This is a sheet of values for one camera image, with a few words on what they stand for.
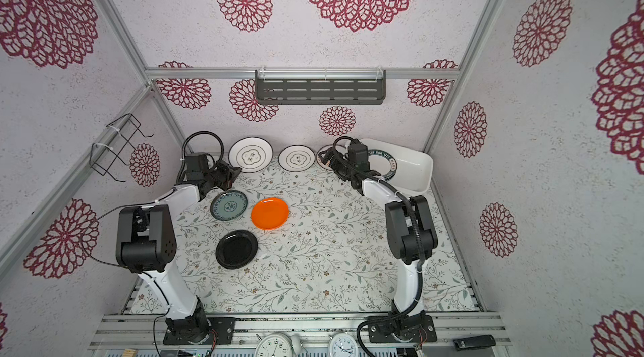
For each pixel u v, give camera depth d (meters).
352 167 0.78
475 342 0.70
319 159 0.91
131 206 0.54
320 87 0.95
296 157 1.20
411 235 0.52
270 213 0.98
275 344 0.69
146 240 0.51
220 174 0.87
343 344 0.69
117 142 0.79
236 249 0.91
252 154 1.00
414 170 1.13
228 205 1.03
